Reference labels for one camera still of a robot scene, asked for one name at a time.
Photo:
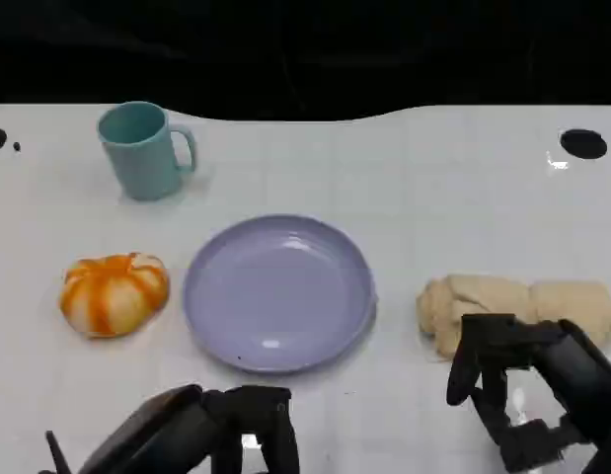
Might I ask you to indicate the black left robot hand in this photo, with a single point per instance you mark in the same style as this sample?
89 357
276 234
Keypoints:
186 429

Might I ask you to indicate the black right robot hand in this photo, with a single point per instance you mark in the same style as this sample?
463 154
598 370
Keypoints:
581 375

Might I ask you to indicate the pale green mug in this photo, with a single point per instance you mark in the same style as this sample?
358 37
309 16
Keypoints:
142 163

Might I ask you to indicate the lilac plate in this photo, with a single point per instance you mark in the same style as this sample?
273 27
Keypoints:
278 291

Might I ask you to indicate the orange and white bread roll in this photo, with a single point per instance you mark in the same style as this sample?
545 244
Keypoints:
112 296

